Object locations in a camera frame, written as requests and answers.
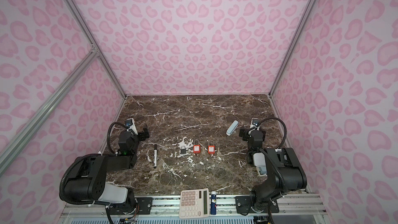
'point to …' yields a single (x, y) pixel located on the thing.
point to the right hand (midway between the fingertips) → (252, 124)
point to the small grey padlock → (183, 150)
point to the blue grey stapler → (260, 164)
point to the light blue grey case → (231, 127)
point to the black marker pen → (155, 156)
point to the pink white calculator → (194, 204)
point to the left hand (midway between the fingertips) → (138, 123)
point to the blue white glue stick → (213, 203)
